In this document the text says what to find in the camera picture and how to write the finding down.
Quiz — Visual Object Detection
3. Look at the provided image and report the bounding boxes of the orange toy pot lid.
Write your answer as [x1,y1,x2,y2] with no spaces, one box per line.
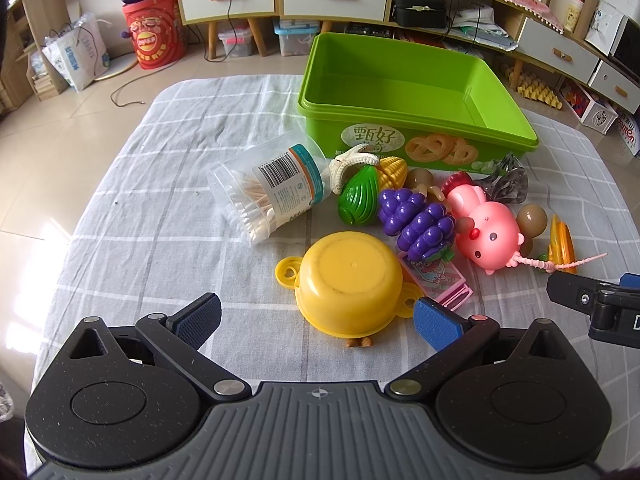
[548,214,576,264]

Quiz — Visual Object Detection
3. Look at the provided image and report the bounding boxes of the pink card box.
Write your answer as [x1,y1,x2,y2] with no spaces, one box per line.
[398,252,473,311]

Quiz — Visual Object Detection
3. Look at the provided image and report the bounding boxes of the tan rubber hand toy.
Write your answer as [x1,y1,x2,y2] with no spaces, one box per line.
[405,168,446,203]
[516,204,548,257]

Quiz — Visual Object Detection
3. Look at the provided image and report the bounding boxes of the pink pig toy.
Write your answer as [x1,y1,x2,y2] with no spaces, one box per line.
[442,171,603,275]

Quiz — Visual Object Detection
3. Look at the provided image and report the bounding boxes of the purple toy grapes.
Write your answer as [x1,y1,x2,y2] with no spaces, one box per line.
[378,188,456,264]

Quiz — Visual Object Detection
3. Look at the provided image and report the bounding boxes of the yellow toy pot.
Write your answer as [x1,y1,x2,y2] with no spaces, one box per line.
[274,231,423,341]

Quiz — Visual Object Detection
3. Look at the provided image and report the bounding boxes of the toy corn with green husk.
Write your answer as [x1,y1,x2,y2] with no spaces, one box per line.
[337,156,409,226]

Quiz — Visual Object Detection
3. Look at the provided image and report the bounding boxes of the cotton swab jar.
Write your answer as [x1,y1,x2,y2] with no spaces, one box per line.
[207,131,331,246]

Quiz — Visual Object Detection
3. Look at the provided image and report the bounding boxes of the white starfish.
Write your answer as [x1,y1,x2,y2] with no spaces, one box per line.
[329,143,380,195]

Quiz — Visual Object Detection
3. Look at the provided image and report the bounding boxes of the yellow egg tray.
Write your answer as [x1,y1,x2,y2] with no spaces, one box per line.
[500,63,563,110]

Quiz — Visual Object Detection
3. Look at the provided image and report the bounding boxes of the green plastic cookie box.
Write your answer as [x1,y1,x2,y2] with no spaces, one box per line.
[298,32,539,172]

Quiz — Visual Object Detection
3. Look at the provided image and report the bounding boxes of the microwave oven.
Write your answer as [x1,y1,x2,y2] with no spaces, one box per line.
[586,0,640,80]

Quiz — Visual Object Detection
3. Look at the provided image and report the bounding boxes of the wooden cabinet with white drawers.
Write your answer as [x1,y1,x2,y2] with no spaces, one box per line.
[178,0,639,113]

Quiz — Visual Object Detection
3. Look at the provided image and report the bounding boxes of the white paper shopping bag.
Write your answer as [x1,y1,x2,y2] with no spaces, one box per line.
[42,12,111,92]

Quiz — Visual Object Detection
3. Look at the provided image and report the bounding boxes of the clear storage bin pink contents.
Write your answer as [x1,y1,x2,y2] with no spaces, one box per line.
[218,26,254,58]

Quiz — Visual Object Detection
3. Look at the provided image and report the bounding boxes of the red cartoon bucket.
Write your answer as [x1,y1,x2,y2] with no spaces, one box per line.
[122,0,186,70]

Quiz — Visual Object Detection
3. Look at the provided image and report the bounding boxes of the clear storage bin blue lid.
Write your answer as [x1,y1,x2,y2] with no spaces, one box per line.
[273,18,321,56]

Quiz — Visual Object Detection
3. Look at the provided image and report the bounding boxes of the black case on shelf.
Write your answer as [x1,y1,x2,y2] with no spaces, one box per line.
[392,0,447,29]

